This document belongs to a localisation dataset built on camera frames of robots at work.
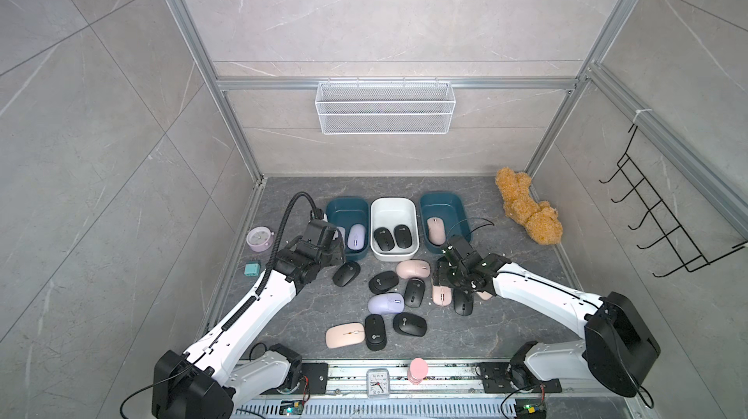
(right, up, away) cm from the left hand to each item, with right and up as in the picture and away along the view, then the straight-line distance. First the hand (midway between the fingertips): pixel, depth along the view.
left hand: (336, 242), depth 81 cm
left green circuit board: (-10, -40, -10) cm, 42 cm away
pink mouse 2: (+23, -10, +11) cm, 27 cm away
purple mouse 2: (+4, -1, +17) cm, 18 cm away
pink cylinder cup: (+21, -28, -13) cm, 38 cm away
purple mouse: (-1, +1, +19) cm, 19 cm away
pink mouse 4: (+32, +1, +20) cm, 38 cm away
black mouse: (+1, -11, +10) cm, 15 cm away
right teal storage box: (+39, +9, +27) cm, 48 cm away
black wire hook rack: (+77, 0, -21) cm, 80 cm away
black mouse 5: (+23, -16, +5) cm, 28 cm away
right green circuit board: (+50, -40, -10) cm, 65 cm away
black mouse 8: (+20, 0, +17) cm, 27 cm away
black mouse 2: (+13, -14, +9) cm, 21 cm away
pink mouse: (+3, -26, -1) cm, 26 cm away
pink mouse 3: (+31, -17, +5) cm, 35 cm away
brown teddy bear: (+66, +6, +15) cm, 68 cm away
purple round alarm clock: (-29, -1, +18) cm, 34 cm away
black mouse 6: (+37, -19, +5) cm, 42 cm away
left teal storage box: (-1, +7, +31) cm, 32 cm away
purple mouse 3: (+14, -18, +3) cm, 24 cm away
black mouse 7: (+14, -1, +17) cm, 22 cm away
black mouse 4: (+21, -23, -1) cm, 31 cm away
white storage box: (+16, +8, +27) cm, 33 cm away
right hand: (+31, -11, +6) cm, 34 cm away
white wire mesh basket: (+12, +44, +20) cm, 50 cm away
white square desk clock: (+12, -34, -9) cm, 37 cm away
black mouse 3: (+11, -25, -1) cm, 27 cm away
